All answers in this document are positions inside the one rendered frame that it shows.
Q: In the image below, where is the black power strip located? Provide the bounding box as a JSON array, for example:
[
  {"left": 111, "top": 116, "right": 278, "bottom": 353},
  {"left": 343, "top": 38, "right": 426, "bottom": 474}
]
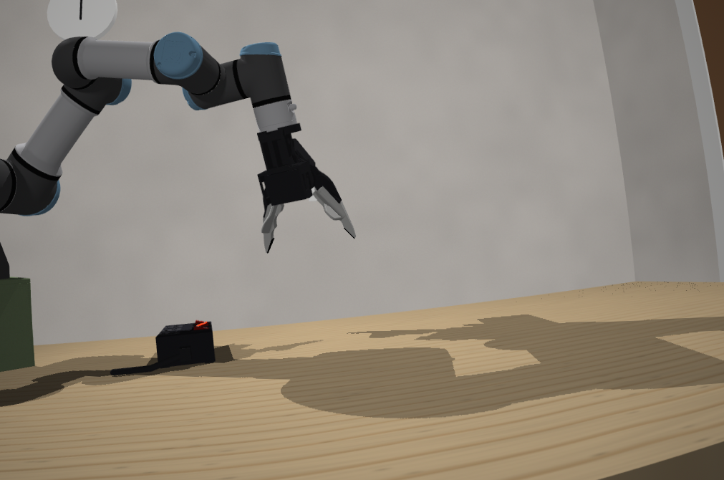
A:
[{"left": 110, "top": 320, "right": 216, "bottom": 375}]

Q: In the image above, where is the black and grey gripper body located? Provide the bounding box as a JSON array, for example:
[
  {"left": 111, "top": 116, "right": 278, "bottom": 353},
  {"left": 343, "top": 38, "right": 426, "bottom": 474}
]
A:
[{"left": 257, "top": 123, "right": 315, "bottom": 206}]

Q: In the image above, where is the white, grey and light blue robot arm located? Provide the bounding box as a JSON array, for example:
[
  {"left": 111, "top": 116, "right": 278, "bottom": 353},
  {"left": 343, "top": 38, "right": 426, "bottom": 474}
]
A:
[{"left": 0, "top": 32, "right": 297, "bottom": 216}]

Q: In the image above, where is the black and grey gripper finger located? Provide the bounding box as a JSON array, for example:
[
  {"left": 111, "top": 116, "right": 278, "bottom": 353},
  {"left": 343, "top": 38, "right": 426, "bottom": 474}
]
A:
[
  {"left": 312, "top": 167, "right": 356, "bottom": 238},
  {"left": 261, "top": 203, "right": 284, "bottom": 253}
]

